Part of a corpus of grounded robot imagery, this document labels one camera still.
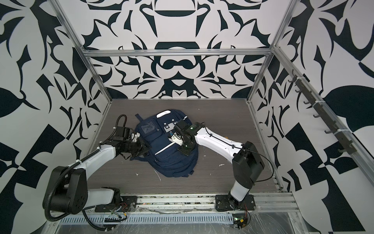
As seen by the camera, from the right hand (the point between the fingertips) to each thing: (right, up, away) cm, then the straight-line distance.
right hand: (185, 148), depth 83 cm
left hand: (-19, +1, +3) cm, 19 cm away
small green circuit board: (+27, -32, -12) cm, 43 cm away
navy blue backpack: (-19, +9, +11) cm, 24 cm away
